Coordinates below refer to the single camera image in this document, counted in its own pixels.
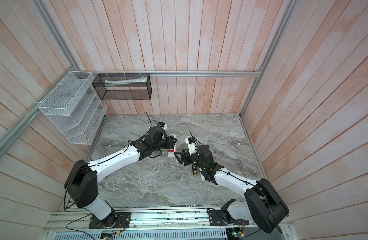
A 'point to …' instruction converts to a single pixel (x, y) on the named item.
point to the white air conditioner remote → (202, 177)
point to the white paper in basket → (111, 83)
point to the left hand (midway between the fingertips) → (173, 143)
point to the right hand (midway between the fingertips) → (178, 151)
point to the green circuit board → (107, 235)
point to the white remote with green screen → (171, 152)
